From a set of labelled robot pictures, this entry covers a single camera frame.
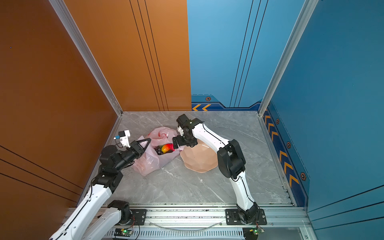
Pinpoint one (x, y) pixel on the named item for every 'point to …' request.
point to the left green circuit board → (123, 232)
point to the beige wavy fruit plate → (201, 157)
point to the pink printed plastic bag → (150, 161)
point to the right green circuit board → (256, 231)
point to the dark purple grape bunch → (158, 149)
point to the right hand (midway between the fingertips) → (180, 146)
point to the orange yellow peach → (167, 147)
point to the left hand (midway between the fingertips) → (151, 138)
